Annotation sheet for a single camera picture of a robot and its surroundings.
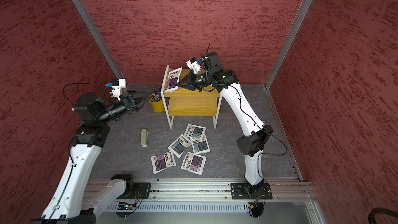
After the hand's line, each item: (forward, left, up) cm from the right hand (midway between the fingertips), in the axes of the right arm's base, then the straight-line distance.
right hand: (178, 87), depth 67 cm
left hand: (-8, +11, +2) cm, 14 cm away
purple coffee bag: (-21, +12, -37) cm, 44 cm away
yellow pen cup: (+13, +20, -32) cm, 40 cm away
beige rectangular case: (-7, +25, -35) cm, 44 cm away
